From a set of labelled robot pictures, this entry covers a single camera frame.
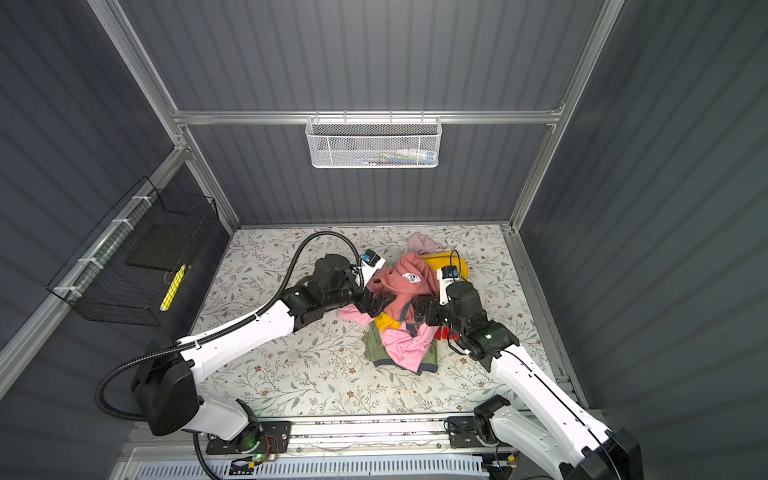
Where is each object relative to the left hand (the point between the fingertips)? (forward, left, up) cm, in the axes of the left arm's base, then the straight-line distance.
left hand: (385, 285), depth 78 cm
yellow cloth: (-3, +1, -14) cm, 14 cm away
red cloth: (-5, -18, -21) cm, 28 cm away
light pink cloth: (-12, -5, -15) cm, 20 cm away
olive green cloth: (-10, +4, -19) cm, 21 cm away
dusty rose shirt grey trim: (+3, -7, -1) cm, 8 cm away
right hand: (-4, -12, -3) cm, 13 cm away
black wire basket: (+3, +63, +7) cm, 63 cm away
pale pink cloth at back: (+31, -16, -19) cm, 40 cm away
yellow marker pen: (-6, +50, +6) cm, 51 cm away
